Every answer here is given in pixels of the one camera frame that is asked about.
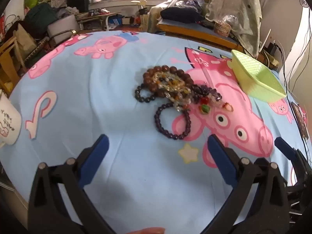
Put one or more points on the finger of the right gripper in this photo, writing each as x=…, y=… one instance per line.
x=289, y=152

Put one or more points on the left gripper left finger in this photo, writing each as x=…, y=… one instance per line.
x=47, y=212

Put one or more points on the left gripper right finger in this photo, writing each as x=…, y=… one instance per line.
x=258, y=201

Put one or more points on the operator left hand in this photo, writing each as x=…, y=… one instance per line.
x=151, y=230

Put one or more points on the smartphone with lit screen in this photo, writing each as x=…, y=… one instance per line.
x=300, y=119

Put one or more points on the green plastic basket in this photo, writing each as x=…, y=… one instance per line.
x=256, y=79

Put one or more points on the white printed mug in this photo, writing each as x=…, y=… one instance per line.
x=10, y=121

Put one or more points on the white wifi router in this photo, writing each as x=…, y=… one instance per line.
x=262, y=43

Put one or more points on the Peppa Pig blue bedsheet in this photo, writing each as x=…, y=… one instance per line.
x=85, y=87

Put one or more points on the wooden desk blue top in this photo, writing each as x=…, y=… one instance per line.
x=196, y=32

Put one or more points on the green dotted cloth cover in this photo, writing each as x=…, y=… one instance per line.
x=244, y=17

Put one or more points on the dark navy clothing pile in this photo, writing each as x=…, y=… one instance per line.
x=182, y=14

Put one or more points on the dark green bag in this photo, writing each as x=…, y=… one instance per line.
x=38, y=19

